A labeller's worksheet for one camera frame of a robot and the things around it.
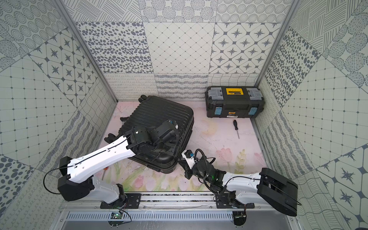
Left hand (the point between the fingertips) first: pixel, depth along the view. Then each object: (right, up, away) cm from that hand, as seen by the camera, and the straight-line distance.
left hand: (179, 150), depth 66 cm
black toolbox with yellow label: (+37, +25, +33) cm, 55 cm away
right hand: (-1, -11, +13) cm, 17 cm away
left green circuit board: (-33, -35, +6) cm, 48 cm away
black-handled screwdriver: (+39, +9, +39) cm, 56 cm away
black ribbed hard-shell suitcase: (-20, +20, +23) cm, 36 cm away
